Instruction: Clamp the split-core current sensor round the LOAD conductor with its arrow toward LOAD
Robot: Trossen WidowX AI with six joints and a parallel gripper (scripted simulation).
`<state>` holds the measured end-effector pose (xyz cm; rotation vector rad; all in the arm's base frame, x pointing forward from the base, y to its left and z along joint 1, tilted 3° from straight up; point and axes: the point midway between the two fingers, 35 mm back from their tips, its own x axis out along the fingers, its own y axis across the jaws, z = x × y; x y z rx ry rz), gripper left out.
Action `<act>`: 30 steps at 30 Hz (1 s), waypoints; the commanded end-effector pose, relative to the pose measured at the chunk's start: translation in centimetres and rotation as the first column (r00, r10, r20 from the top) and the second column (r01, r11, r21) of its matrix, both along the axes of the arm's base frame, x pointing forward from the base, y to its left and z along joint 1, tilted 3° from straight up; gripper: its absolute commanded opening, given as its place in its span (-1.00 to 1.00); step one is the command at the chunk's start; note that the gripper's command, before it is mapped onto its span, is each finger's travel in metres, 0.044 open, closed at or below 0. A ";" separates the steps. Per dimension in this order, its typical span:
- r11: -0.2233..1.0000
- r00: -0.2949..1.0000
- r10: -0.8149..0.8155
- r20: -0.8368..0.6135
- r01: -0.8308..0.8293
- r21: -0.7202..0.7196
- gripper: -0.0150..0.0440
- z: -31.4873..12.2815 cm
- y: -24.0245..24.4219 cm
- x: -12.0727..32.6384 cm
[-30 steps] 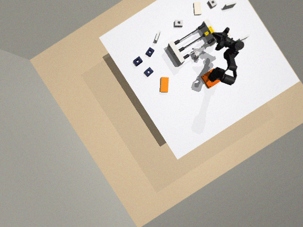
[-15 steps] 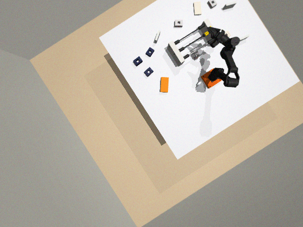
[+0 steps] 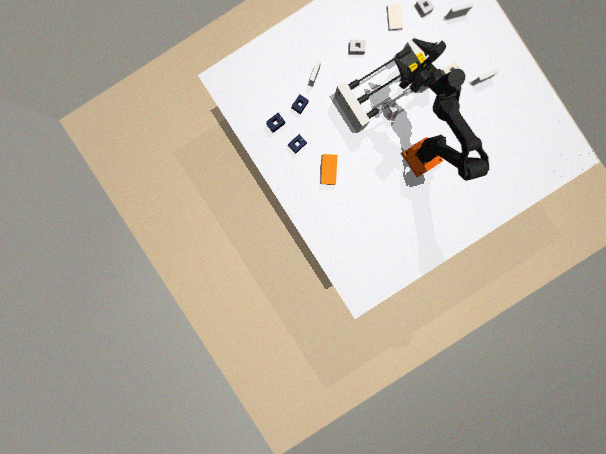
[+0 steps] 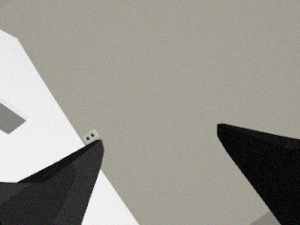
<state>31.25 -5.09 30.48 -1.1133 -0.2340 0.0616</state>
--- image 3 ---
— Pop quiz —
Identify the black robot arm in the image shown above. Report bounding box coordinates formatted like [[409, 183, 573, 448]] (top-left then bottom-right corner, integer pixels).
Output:
[[409, 65, 489, 181]]

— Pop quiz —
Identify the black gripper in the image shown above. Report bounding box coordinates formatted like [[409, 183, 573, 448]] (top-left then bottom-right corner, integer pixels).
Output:
[[394, 38, 446, 89]]

